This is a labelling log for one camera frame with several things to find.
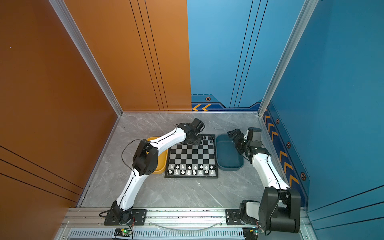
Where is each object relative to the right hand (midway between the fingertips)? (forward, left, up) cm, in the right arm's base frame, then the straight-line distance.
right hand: (229, 137), depth 86 cm
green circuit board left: (-43, +55, -17) cm, 72 cm away
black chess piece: (+6, +10, -13) cm, 17 cm away
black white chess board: (-8, +26, -14) cm, 30 cm away
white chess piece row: (-14, +23, -13) cm, 29 cm away
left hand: (+6, +18, -12) cm, 23 cm away
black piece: (+10, +14, -13) cm, 21 cm away
